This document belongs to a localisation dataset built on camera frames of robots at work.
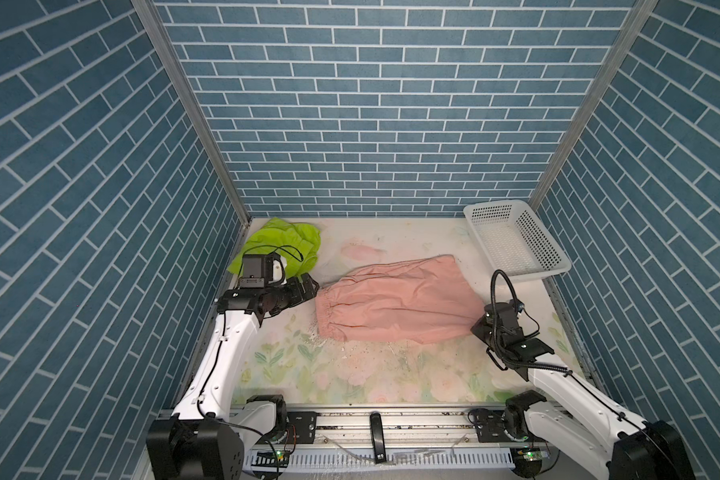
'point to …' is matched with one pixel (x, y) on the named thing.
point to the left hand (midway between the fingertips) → (307, 289)
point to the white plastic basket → (516, 241)
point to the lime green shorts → (297, 243)
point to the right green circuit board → (527, 461)
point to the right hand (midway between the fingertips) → (476, 319)
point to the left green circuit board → (274, 459)
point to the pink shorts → (426, 300)
